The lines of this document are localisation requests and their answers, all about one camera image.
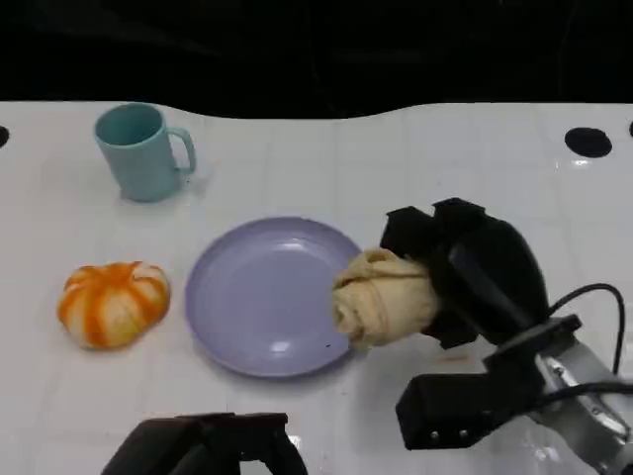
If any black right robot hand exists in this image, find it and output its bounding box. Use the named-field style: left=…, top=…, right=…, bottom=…
left=379, top=197, right=551, bottom=350

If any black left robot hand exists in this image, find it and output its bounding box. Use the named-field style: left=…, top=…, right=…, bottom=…
left=100, top=412, right=309, bottom=475

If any beige towel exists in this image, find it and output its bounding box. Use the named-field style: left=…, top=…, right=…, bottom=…
left=329, top=247, right=442, bottom=353

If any orange and white bread roll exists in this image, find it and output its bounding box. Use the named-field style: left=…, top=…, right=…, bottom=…
left=57, top=261, right=172, bottom=351

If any lilac plate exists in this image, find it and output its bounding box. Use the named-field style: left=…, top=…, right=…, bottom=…
left=185, top=216, right=370, bottom=380

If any pale green mug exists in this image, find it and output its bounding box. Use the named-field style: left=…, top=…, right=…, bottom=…
left=94, top=102, right=198, bottom=204

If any black looping arm cable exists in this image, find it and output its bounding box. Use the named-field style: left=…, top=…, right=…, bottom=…
left=545, top=282, right=626, bottom=375

